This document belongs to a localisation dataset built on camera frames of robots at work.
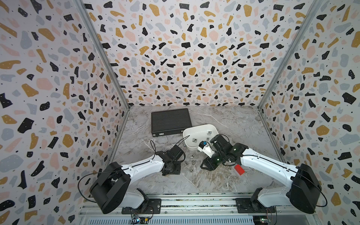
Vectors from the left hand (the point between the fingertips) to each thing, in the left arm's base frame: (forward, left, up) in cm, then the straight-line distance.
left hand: (179, 170), depth 85 cm
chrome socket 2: (+29, -22, -1) cm, 36 cm away
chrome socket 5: (0, -7, -1) cm, 7 cm away
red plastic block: (0, -37, 0) cm, 37 cm away
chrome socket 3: (+5, -9, -1) cm, 11 cm away
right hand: (-1, -14, +9) cm, 16 cm away
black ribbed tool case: (+36, +8, +2) cm, 37 cm away
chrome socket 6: (+11, -9, -1) cm, 14 cm away
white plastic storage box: (+29, -18, -3) cm, 35 cm away
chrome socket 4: (+5, -5, -2) cm, 7 cm away
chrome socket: (+22, -10, 0) cm, 24 cm away
